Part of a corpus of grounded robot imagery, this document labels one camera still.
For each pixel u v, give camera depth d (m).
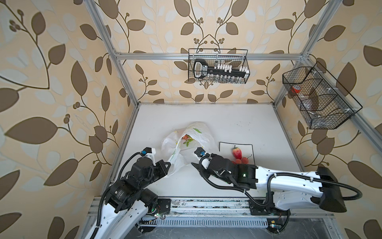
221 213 0.74
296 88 0.88
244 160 0.87
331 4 0.71
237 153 0.89
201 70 0.85
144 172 0.51
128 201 0.46
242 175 0.51
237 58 0.91
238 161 0.88
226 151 0.91
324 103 0.73
